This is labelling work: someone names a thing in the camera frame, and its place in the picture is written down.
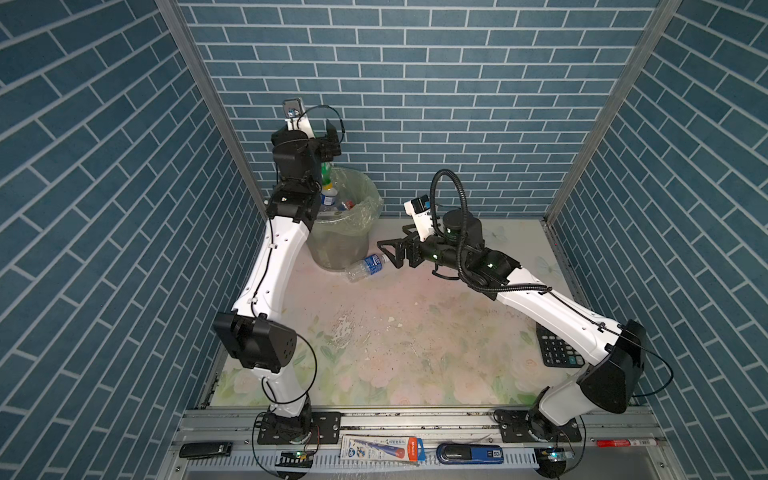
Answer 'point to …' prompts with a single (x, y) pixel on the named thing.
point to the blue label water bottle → (359, 270)
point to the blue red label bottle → (344, 206)
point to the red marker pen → (626, 442)
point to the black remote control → (192, 450)
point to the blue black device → (470, 454)
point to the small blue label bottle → (328, 196)
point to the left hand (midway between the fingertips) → (312, 120)
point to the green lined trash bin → (341, 237)
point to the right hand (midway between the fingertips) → (387, 233)
